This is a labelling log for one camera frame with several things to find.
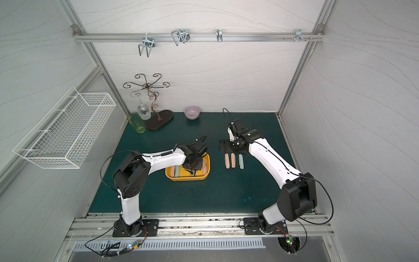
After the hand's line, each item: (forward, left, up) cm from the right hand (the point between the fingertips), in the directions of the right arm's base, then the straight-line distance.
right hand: (228, 147), depth 83 cm
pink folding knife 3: (+2, -4, -15) cm, 16 cm away
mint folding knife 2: (0, -9, -16) cm, 19 cm away
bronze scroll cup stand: (+30, +50, -12) cm, 60 cm away
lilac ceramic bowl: (+37, +25, -12) cm, 47 cm away
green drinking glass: (+21, +58, -7) cm, 62 cm away
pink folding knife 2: (+1, 0, -15) cm, 15 cm away
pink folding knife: (-8, +30, -14) cm, 35 cm away
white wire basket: (-7, +71, +17) cm, 73 cm away
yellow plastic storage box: (-9, +26, -14) cm, 31 cm away
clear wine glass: (+20, +50, +7) cm, 54 cm away
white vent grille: (-42, +21, -8) cm, 47 cm away
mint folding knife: (-7, +28, -14) cm, 32 cm away
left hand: (-4, +17, -14) cm, 22 cm away
